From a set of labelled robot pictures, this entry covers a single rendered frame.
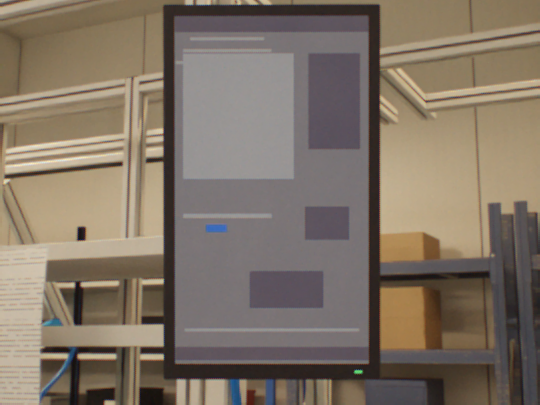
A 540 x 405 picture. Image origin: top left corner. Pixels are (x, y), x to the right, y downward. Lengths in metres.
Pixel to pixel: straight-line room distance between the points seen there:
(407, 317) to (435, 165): 1.01
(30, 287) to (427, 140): 3.58
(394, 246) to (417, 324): 0.42
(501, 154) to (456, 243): 0.56
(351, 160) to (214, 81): 0.21
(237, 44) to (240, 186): 0.19
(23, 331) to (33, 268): 0.12
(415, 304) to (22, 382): 2.95
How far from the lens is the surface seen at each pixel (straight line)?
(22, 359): 1.59
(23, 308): 1.60
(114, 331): 1.60
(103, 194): 5.86
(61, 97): 2.40
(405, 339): 4.29
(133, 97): 2.25
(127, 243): 1.59
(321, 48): 1.12
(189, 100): 1.12
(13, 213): 2.67
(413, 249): 4.32
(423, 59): 2.01
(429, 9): 5.13
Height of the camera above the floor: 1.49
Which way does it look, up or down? 11 degrees up
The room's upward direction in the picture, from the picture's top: straight up
